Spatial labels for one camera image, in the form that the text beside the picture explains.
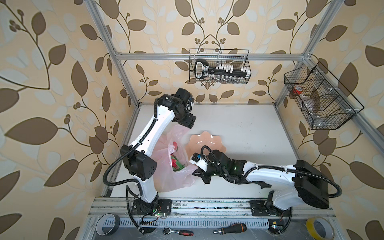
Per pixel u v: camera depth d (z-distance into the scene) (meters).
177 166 0.84
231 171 0.61
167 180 0.71
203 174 0.67
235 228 0.68
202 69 0.85
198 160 0.65
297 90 0.82
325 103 0.73
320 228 0.69
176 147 0.94
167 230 0.68
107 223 0.71
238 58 0.91
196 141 0.96
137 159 0.44
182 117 0.66
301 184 0.42
